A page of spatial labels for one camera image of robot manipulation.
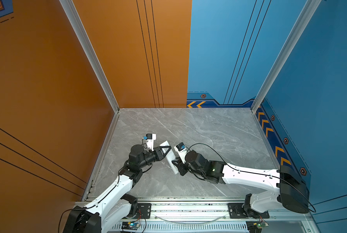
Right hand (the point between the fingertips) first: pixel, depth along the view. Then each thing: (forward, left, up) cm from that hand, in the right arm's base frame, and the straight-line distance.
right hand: (172, 161), depth 75 cm
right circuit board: (-26, -41, -18) cm, 52 cm away
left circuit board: (-26, +21, -16) cm, 37 cm away
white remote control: (+2, +2, +1) cm, 3 cm away
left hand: (+6, +1, +4) cm, 7 cm away
